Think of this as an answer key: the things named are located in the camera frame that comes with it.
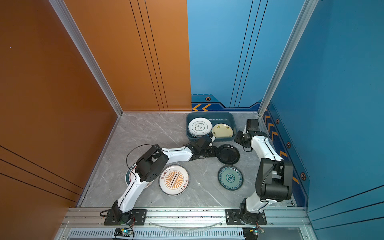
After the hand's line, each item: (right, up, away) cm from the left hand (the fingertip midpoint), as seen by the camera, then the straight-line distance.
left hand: (221, 151), depth 95 cm
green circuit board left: (-51, -34, -24) cm, 66 cm away
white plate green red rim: (-55, -12, -8) cm, 57 cm away
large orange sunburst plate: (-29, -14, -10) cm, 34 cm away
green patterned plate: (+4, -14, -8) cm, 16 cm away
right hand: (+9, +9, -2) cm, 13 cm away
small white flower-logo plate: (-14, +16, +14) cm, 25 cm away
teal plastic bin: (-1, +23, +20) cm, 31 cm away
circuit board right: (+11, -35, -24) cm, 43 cm away
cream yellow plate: (+2, +13, +12) cm, 18 cm away
